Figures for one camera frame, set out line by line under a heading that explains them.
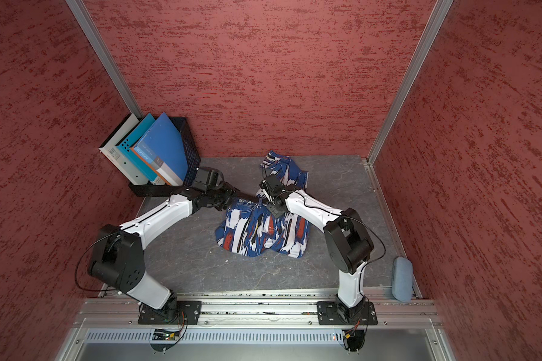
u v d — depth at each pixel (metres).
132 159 0.87
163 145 0.99
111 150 0.85
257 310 0.76
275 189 0.72
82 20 0.73
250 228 0.92
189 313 0.75
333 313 0.74
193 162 1.09
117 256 0.44
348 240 0.50
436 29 0.75
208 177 0.70
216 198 0.75
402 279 0.80
